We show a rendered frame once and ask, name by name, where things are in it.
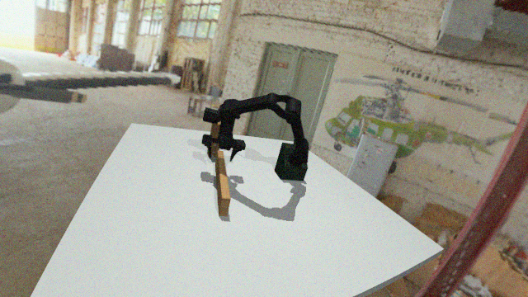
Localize wooden post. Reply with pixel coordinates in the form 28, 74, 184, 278
207, 122, 221, 158

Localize wooden board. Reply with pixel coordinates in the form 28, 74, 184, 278
215, 150, 231, 216

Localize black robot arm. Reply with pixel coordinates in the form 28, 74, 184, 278
203, 92, 309, 166

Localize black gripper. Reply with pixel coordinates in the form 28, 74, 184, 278
202, 126, 246, 162

